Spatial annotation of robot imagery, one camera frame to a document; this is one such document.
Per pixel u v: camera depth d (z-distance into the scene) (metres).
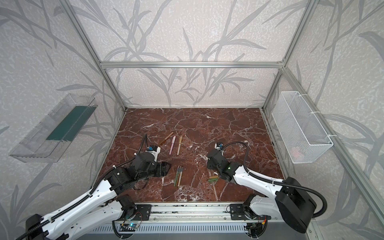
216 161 0.63
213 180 0.85
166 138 1.02
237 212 0.74
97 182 0.85
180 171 0.87
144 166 0.57
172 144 0.99
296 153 0.72
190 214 0.75
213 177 0.86
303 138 0.61
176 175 0.86
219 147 0.75
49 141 0.63
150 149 0.68
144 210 0.74
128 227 0.72
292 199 0.41
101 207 0.57
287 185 0.44
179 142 1.00
